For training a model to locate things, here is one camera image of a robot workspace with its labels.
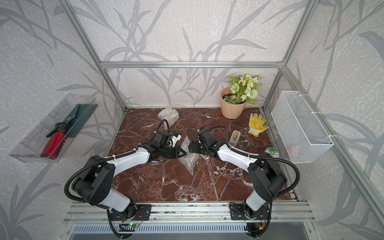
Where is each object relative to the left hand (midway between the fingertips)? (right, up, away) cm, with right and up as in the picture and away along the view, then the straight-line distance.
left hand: (186, 154), depth 85 cm
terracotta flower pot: (+29, +27, +19) cm, 44 cm away
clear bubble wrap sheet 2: (-13, +24, +20) cm, 34 cm away
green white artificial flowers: (+36, +40, +9) cm, 55 cm away
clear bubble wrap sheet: (+2, -3, -3) cm, 4 cm away
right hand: (+3, +4, +2) cm, 6 cm away
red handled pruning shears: (-50, +11, -26) cm, 58 cm away
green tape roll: (+50, +1, +1) cm, 51 cm away
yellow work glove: (+49, +16, +24) cm, 57 cm away
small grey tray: (+31, +7, +16) cm, 36 cm away
